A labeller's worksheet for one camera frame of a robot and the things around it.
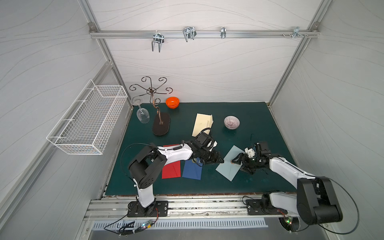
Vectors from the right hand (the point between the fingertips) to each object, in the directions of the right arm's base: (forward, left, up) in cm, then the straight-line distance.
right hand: (237, 163), depth 87 cm
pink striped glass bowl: (+32, 0, 0) cm, 32 cm away
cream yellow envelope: (+34, +21, -2) cm, 40 cm away
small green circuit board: (-32, +46, 0) cm, 56 cm away
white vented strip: (-32, +51, -1) cm, 60 cm away
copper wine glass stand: (+28, +51, +3) cm, 58 cm away
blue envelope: (-5, +27, -1) cm, 27 cm away
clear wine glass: (+20, +57, +20) cm, 63 cm away
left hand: (-3, +10, +6) cm, 12 cm away
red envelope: (-5, +38, -1) cm, 38 cm away
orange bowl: (+48, +46, +2) cm, 67 cm away
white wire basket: (+2, +77, +30) cm, 82 cm away
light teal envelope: (-2, +5, -3) cm, 7 cm away
